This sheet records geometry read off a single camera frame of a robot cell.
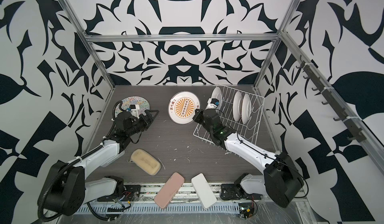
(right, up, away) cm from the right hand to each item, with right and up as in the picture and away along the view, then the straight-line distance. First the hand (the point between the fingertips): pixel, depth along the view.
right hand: (194, 109), depth 80 cm
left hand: (-20, -2, +2) cm, 20 cm away
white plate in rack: (+26, +1, +12) cm, 28 cm away
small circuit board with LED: (+24, -47, -9) cm, 53 cm away
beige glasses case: (-26, -28, +1) cm, 38 cm away
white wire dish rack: (+34, -14, +10) cm, 38 cm away
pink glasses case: (-13, -39, -6) cm, 42 cm away
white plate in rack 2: (+31, -1, +11) cm, 33 cm away
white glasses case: (+4, -38, -9) cm, 40 cm away
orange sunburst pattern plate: (-7, +1, +5) cm, 9 cm away
